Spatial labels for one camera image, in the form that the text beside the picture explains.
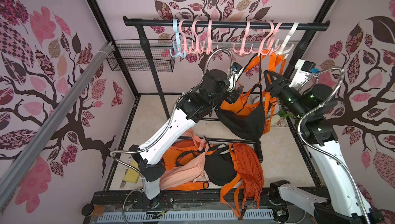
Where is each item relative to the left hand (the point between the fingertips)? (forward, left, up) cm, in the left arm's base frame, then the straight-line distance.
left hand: (232, 84), depth 62 cm
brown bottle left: (-40, +60, -35) cm, 80 cm away
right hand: (-3, -11, +9) cm, 15 cm away
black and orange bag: (-19, +4, -43) cm, 47 cm away
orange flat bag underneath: (-12, +25, -40) cm, 49 cm away
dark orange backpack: (-22, -13, -41) cm, 49 cm away
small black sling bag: (-9, -9, -16) cm, 20 cm away
